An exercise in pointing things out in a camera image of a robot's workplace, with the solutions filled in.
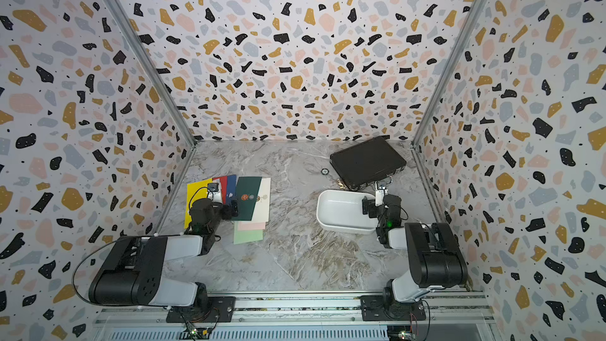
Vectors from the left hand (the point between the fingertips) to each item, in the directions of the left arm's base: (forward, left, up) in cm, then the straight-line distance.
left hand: (225, 196), depth 92 cm
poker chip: (+18, -40, -7) cm, 44 cm away
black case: (+21, -60, -5) cm, 64 cm away
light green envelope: (-13, -8, -9) cm, 17 cm away
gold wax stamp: (+10, -46, -7) cm, 48 cm away
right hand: (+1, -61, -2) cm, 61 cm away
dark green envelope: (+7, -5, -8) cm, 12 cm away
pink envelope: (-9, -10, -8) cm, 15 cm away
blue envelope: (+9, +2, -7) cm, 11 cm away
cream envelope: (-4, -13, -7) cm, 16 cm away
